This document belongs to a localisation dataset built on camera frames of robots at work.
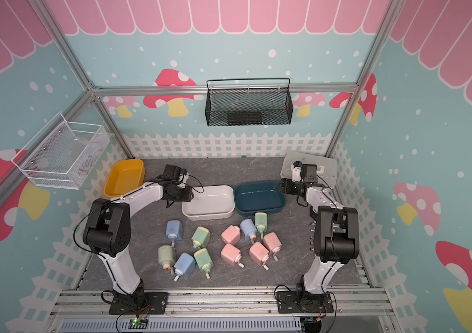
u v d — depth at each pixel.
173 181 0.79
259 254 0.79
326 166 1.02
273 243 0.81
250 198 1.05
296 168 0.87
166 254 0.78
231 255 0.79
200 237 0.83
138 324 0.73
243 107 0.89
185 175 0.92
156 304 0.74
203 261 0.77
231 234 0.85
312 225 0.94
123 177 1.10
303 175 0.78
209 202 1.01
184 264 0.77
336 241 0.49
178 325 0.71
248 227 0.86
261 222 0.87
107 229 0.51
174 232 0.85
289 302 0.74
